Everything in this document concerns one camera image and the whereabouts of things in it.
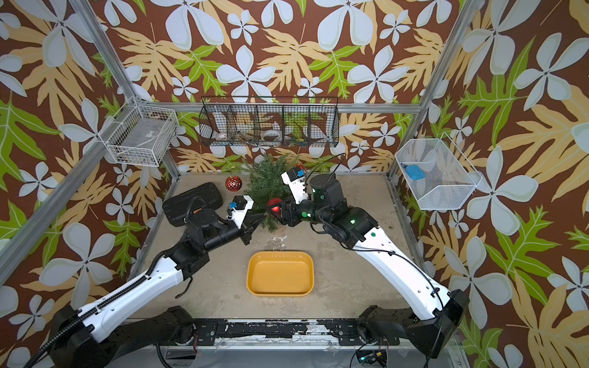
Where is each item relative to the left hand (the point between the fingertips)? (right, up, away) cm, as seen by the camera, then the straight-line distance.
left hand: (265, 211), depth 70 cm
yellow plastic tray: (+4, -25, +14) cm, 29 cm away
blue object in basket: (+55, +14, +15) cm, 59 cm away
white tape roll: (0, +32, +28) cm, 42 cm away
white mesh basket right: (+64, +11, +8) cm, 65 cm away
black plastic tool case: (-43, -1, +30) cm, 52 cm away
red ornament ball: (-11, +9, +3) cm, 14 cm away
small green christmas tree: (-1, +9, +3) cm, 10 cm away
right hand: (+3, +2, -6) cm, 7 cm away
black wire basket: (-1, +37, +26) cm, 45 cm away
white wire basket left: (-49, +28, +15) cm, 59 cm away
